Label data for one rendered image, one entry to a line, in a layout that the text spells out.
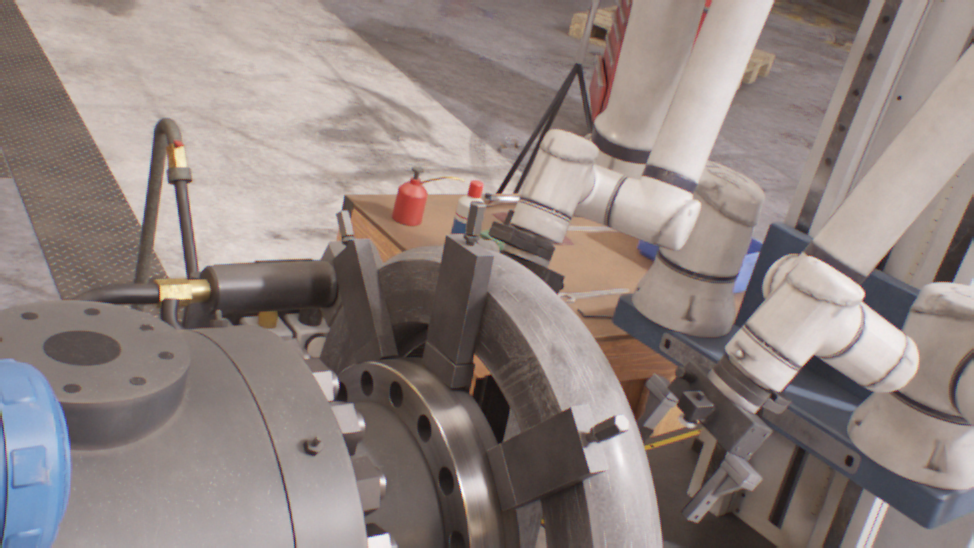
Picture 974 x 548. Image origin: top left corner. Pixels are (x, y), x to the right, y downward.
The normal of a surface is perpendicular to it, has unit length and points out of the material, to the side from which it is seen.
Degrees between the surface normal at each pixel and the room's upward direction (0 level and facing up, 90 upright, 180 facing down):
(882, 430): 68
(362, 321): 90
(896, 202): 81
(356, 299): 90
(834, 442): 90
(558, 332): 19
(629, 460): 44
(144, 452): 23
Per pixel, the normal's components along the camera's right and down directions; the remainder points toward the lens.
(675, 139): -0.40, -0.11
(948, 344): -0.79, -0.35
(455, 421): 0.38, -0.71
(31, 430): 0.51, -0.44
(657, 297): -0.58, -0.23
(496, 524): 0.56, -0.17
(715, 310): 0.50, 0.08
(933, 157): -0.10, 0.21
